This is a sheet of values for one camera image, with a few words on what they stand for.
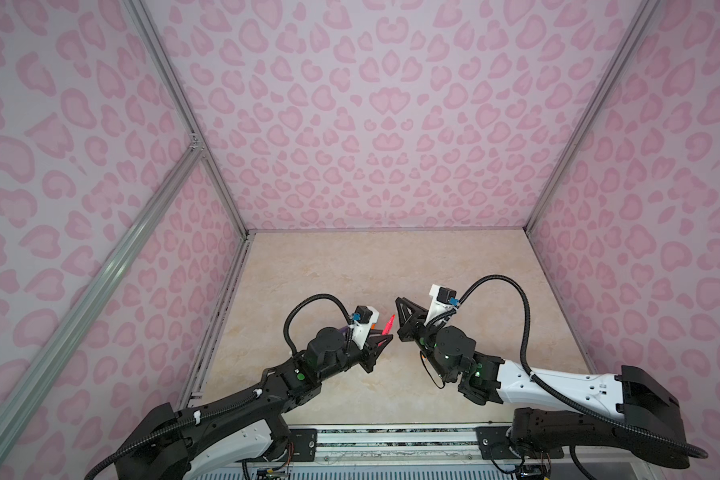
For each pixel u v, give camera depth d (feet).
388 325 2.35
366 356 2.14
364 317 2.09
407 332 2.05
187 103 2.77
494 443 2.41
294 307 1.81
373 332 2.14
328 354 1.86
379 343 2.27
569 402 1.46
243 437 1.87
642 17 2.28
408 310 2.18
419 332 2.07
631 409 1.36
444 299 2.00
